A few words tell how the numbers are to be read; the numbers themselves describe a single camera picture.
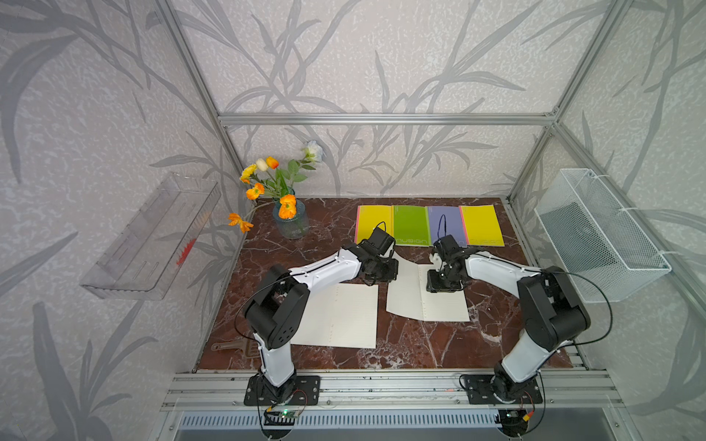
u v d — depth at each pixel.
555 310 0.47
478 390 0.73
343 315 0.87
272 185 0.93
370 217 1.15
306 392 0.72
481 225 1.12
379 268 0.76
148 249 0.68
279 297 0.53
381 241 0.72
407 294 0.91
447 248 0.77
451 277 0.72
